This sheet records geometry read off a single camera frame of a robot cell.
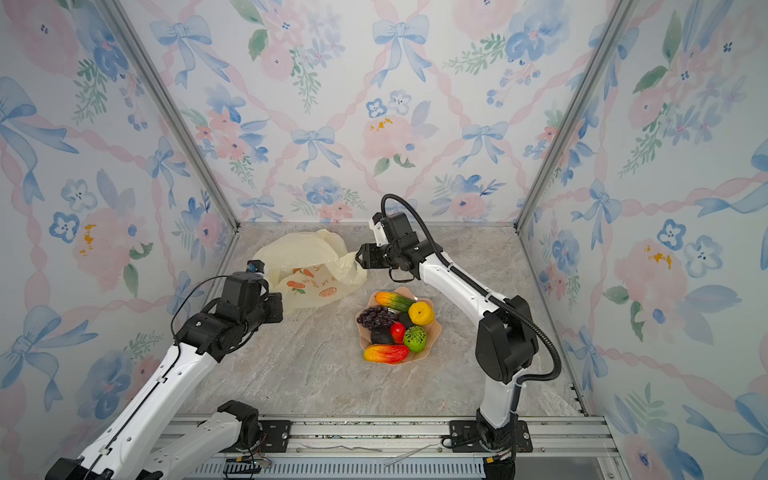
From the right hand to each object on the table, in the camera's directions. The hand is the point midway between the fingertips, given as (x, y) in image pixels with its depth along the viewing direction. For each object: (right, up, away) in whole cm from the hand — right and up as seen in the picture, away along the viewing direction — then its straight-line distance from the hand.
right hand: (366, 254), depth 85 cm
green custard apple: (+14, -23, -3) cm, 27 cm away
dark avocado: (+5, -23, -1) cm, 23 cm away
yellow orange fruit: (+16, -17, +1) cm, 23 cm away
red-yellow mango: (+6, -26, -5) cm, 28 cm away
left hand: (-22, -11, -8) cm, 26 cm away
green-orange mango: (+8, -14, +5) cm, 17 cm away
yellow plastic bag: (-21, -5, +19) cm, 28 cm away
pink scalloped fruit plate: (+19, -22, +3) cm, 30 cm away
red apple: (+9, -22, +1) cm, 24 cm away
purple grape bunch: (+3, -17, -1) cm, 18 cm away
